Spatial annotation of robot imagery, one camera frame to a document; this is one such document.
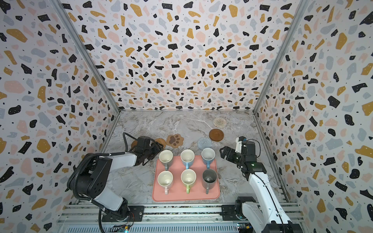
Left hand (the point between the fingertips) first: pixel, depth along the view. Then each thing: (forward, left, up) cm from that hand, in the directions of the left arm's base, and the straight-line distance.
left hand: (162, 145), depth 94 cm
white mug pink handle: (-21, -4, -3) cm, 21 cm away
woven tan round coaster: (+6, +2, -5) cm, 9 cm away
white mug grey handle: (-9, -3, 0) cm, 9 cm away
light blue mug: (-7, -30, 0) cm, 30 cm away
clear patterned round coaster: (+23, -41, -5) cm, 48 cm away
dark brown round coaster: (+12, -37, -6) cm, 40 cm away
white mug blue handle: (-8, -17, -2) cm, 19 cm away
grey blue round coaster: (+5, -28, -6) cm, 29 cm away
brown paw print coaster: (+7, -7, -5) cm, 11 cm away
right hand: (-9, -38, +10) cm, 41 cm away
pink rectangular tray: (-23, -12, -5) cm, 26 cm away
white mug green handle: (-20, -17, -4) cm, 27 cm away
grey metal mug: (-21, -29, -2) cm, 36 cm away
